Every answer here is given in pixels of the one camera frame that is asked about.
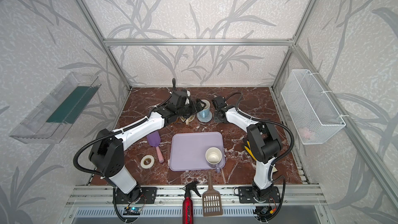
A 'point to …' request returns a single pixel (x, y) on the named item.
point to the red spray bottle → (187, 204)
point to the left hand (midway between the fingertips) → (204, 103)
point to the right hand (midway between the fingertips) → (221, 112)
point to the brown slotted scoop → (212, 205)
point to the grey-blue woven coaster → (205, 120)
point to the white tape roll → (151, 164)
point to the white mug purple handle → (213, 156)
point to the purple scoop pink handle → (154, 140)
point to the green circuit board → (132, 211)
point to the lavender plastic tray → (188, 150)
